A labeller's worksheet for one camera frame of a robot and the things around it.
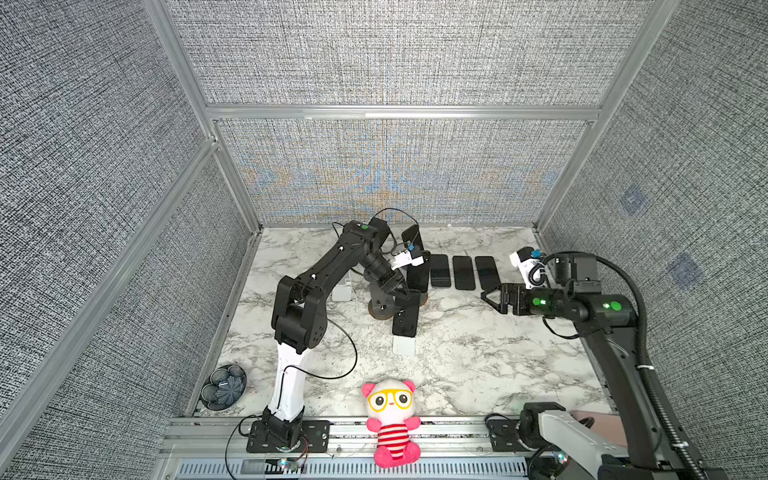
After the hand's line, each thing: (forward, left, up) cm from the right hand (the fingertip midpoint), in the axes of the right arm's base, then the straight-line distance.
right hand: (496, 292), depth 72 cm
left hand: (+7, +21, -10) cm, 25 cm away
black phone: (+28, +18, -8) cm, 34 cm away
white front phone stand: (-3, +21, -25) cm, 33 cm away
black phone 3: (+24, -9, -24) cm, 36 cm away
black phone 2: (+25, -1, -25) cm, 35 cm away
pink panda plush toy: (-21, +26, -17) cm, 37 cm away
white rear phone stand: (+16, +41, -22) cm, 49 cm away
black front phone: (+3, +21, -15) cm, 26 cm away
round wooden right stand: (+13, +15, -22) cm, 29 cm away
